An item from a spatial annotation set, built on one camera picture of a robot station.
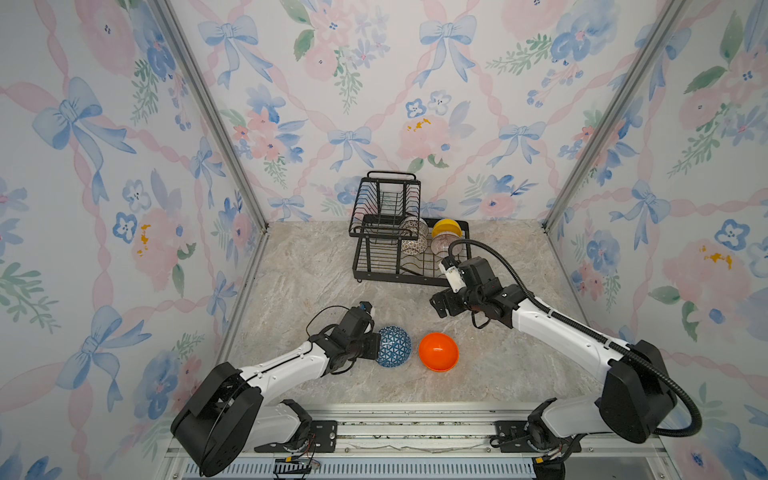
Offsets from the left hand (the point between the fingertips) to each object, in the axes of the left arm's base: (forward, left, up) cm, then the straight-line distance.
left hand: (380, 340), depth 86 cm
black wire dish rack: (+24, -4, +16) cm, 28 cm away
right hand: (+11, -18, +9) cm, 23 cm away
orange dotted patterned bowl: (+36, -11, -1) cm, 38 cm away
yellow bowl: (+41, -23, +6) cm, 48 cm away
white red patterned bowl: (+45, -12, +1) cm, 46 cm away
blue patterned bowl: (-1, -4, -2) cm, 5 cm away
